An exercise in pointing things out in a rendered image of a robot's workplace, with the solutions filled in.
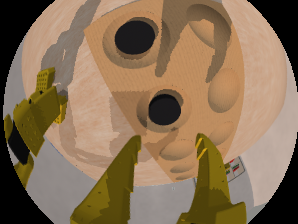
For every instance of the black disc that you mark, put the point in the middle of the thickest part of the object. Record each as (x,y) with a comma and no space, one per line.
(134,37)
(164,109)

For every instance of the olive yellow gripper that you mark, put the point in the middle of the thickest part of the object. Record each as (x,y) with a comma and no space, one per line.
(109,200)

